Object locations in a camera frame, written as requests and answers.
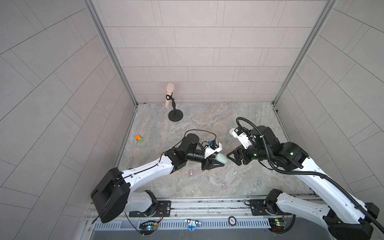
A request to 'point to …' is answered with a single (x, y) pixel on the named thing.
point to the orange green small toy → (139, 138)
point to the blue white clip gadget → (192, 224)
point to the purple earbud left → (191, 172)
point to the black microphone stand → (175, 115)
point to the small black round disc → (232, 221)
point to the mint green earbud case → (221, 158)
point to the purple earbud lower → (223, 186)
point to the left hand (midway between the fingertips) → (224, 162)
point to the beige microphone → (169, 88)
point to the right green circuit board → (277, 224)
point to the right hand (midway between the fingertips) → (231, 155)
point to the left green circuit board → (147, 228)
